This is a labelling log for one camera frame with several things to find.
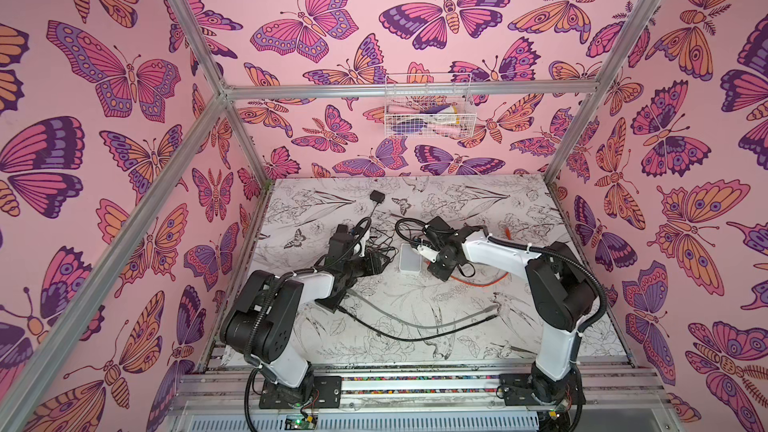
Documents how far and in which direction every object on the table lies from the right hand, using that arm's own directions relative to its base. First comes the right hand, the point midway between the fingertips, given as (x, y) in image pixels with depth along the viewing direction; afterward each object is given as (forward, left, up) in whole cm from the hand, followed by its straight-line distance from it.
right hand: (439, 263), depth 94 cm
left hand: (0, +16, +4) cm, 17 cm away
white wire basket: (+39, +3, +32) cm, 50 cm away
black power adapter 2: (+7, +21, -2) cm, 22 cm away
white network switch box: (0, +9, +1) cm, 9 cm away
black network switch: (-13, +33, 0) cm, 35 cm away
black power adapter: (+28, +21, 0) cm, 35 cm away
